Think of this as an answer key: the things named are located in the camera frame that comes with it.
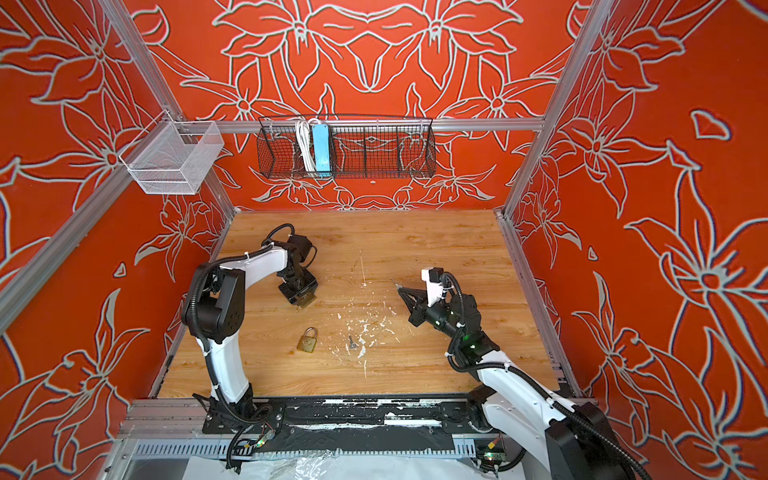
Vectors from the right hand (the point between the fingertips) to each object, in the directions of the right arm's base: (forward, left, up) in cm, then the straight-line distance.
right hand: (396, 292), depth 76 cm
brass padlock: (+7, +29, -16) cm, 33 cm away
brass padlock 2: (-7, +26, -17) cm, 32 cm away
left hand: (+10, +28, -18) cm, 34 cm away
